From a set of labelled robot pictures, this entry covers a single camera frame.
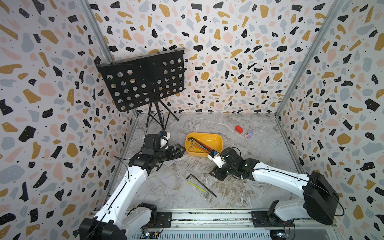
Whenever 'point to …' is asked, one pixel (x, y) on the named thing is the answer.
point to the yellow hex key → (195, 148)
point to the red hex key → (203, 144)
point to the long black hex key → (199, 143)
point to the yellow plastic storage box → (213, 140)
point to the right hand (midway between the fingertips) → (212, 171)
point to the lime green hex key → (199, 188)
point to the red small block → (239, 129)
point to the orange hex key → (199, 147)
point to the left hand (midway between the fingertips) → (180, 150)
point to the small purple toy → (248, 135)
